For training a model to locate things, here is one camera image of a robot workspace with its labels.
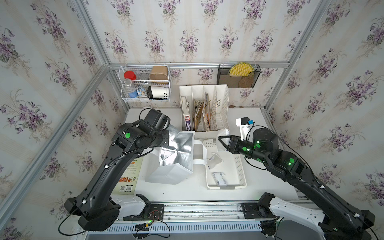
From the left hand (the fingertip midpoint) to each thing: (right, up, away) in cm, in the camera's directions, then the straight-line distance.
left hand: (168, 140), depth 65 cm
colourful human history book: (+20, +13, +26) cm, 35 cm away
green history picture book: (-26, -27, +18) cm, 41 cm away
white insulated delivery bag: (-4, -18, +25) cm, 31 cm away
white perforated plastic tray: (+35, -19, +24) cm, 46 cm away
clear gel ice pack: (+24, -16, +25) cm, 38 cm away
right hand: (+23, +1, -2) cm, 24 cm away
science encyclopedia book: (+7, +18, +24) cm, 31 cm away
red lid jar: (-28, +37, +27) cm, 54 cm away
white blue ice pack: (+25, -23, +16) cm, 38 cm away
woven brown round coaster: (+46, +34, +32) cm, 66 cm away
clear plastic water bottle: (-26, +28, +22) cm, 44 cm away
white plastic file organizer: (+30, +26, +39) cm, 55 cm away
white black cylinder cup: (-11, +27, +28) cm, 41 cm away
